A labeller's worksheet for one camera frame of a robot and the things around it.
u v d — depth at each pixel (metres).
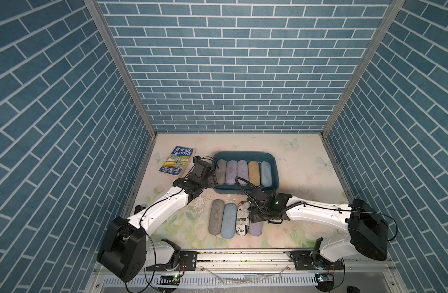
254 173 0.99
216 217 0.83
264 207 0.64
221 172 0.99
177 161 1.04
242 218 0.82
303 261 0.74
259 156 1.05
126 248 0.40
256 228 0.81
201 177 0.64
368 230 0.43
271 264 0.74
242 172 0.97
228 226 0.81
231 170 0.99
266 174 0.97
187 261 0.73
